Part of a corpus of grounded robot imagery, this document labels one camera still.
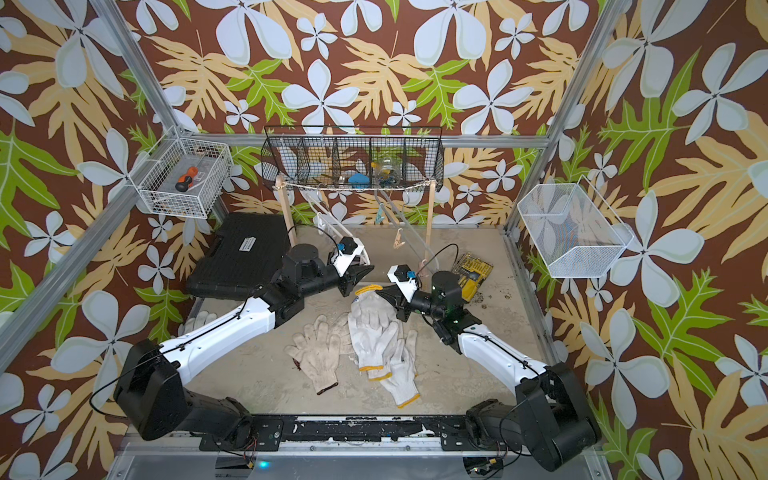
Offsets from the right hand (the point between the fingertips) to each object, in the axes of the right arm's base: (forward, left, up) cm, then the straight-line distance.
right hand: (379, 290), depth 78 cm
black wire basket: (+44, +9, +12) cm, 46 cm away
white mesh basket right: (+15, -55, +6) cm, 57 cm away
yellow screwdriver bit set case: (+19, -31, -17) cm, 40 cm away
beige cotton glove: (-9, +18, -19) cm, 28 cm away
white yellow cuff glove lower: (-18, -6, -20) cm, 28 cm away
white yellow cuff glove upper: (-8, +3, -18) cm, 20 cm away
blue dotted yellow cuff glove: (+1, +2, -10) cm, 10 cm away
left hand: (+5, +2, +7) cm, 9 cm away
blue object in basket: (+36, +7, +8) cm, 38 cm away
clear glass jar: (+40, -3, +7) cm, 40 cm away
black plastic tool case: (+25, +49, -14) cm, 56 cm away
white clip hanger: (+51, +24, -24) cm, 62 cm away
